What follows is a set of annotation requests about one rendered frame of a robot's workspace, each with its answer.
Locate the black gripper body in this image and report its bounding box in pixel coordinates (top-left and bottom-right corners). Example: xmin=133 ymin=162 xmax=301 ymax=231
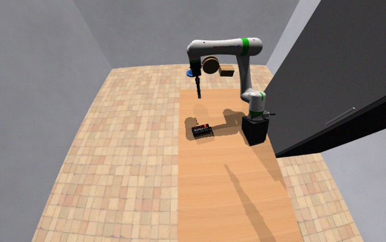
xmin=192 ymin=69 xmax=202 ymax=80

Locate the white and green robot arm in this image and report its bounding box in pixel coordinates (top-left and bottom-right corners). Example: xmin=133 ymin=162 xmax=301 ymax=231
xmin=187 ymin=38 xmax=276 ymax=122

